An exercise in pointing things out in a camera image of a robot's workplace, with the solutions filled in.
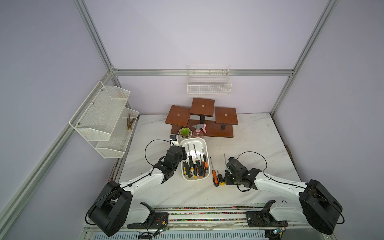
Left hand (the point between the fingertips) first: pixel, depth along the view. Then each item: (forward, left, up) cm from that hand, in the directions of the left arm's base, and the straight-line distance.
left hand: (181, 147), depth 88 cm
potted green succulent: (+13, -1, -3) cm, 14 cm away
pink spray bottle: (+12, -11, -1) cm, 16 cm away
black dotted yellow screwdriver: (-7, -10, -6) cm, 13 cm away
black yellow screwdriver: (-11, -4, -7) cm, 13 cm away
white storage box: (-1, -12, -5) cm, 13 cm away
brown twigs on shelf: (+19, +36, +2) cm, 41 cm away
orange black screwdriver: (-16, -20, -10) cm, 27 cm away
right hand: (-15, -28, -12) cm, 34 cm away
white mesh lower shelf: (+2, +42, -3) cm, 42 cm away
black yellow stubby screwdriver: (-15, -23, -10) cm, 30 cm away
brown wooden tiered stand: (+18, -24, +4) cm, 30 cm away
